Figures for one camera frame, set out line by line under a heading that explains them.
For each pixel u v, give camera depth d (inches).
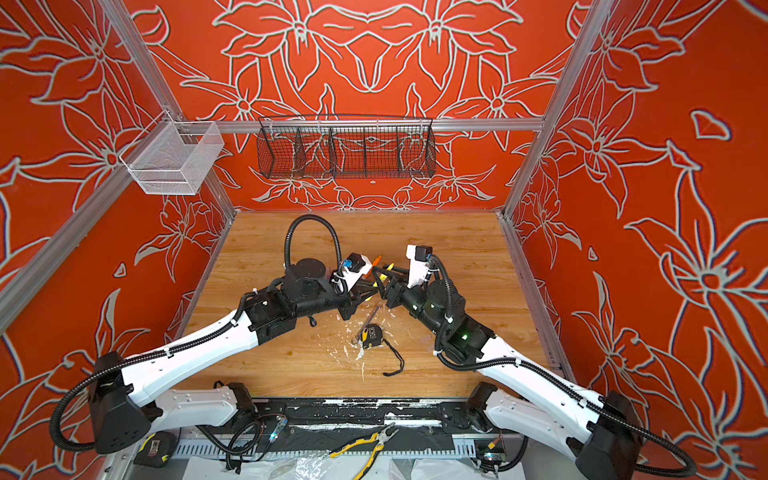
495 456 26.9
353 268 22.8
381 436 27.4
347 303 24.1
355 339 33.7
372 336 32.8
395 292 23.2
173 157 36.2
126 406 15.1
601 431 15.4
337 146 39.5
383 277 25.9
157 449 26.4
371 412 29.3
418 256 23.5
